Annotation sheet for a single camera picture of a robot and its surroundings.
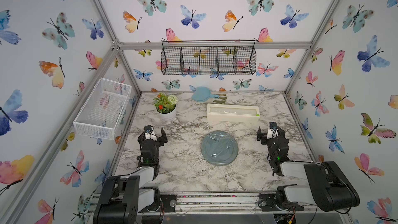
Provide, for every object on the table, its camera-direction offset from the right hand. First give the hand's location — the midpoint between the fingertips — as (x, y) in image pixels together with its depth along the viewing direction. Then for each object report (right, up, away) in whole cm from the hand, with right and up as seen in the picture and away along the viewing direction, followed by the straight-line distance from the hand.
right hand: (271, 126), depth 87 cm
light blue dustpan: (-39, +21, +32) cm, 54 cm away
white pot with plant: (-61, +12, +6) cm, 62 cm away
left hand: (-65, -1, 0) cm, 65 cm away
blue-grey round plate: (-29, -13, +3) cm, 32 cm away
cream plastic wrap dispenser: (-19, +6, +12) cm, 23 cm away
